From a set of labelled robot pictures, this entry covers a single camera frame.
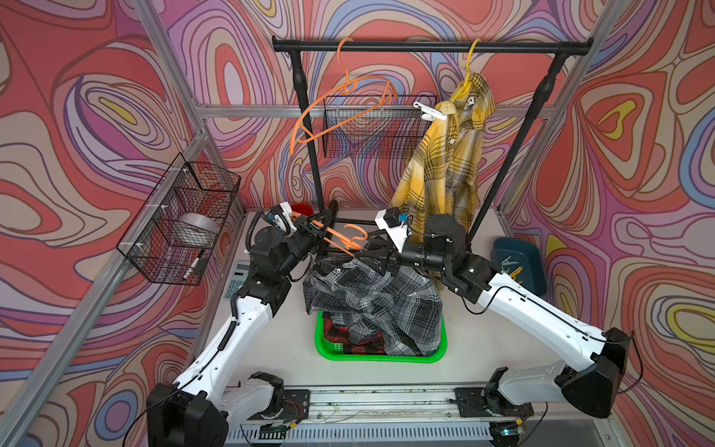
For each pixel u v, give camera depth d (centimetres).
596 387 38
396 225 53
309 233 61
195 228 70
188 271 71
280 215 60
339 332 79
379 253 56
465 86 62
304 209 98
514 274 98
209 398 39
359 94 88
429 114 58
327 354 74
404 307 69
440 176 64
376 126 84
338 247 75
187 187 81
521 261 102
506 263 102
